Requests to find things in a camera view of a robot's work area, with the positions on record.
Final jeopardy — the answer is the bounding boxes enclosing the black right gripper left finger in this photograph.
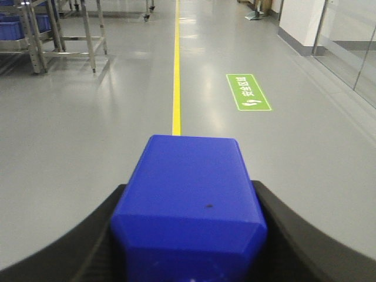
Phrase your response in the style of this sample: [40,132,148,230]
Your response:
[0,183,127,282]

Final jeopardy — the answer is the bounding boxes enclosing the blue plastic box slanted corners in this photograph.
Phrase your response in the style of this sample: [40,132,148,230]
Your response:
[110,134,268,282]

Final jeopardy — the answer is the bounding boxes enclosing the pale green dustpan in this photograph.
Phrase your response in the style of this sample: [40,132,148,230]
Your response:
[245,0,264,21]

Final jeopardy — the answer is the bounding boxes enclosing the blue plastic bin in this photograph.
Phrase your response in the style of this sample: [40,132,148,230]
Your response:
[0,19,26,41]
[34,13,52,33]

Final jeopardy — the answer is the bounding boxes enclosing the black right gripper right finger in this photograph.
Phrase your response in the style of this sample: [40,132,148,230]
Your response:
[251,180,376,282]

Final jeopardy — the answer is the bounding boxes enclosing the steel rack on castors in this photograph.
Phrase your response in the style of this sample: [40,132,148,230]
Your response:
[58,0,158,22]

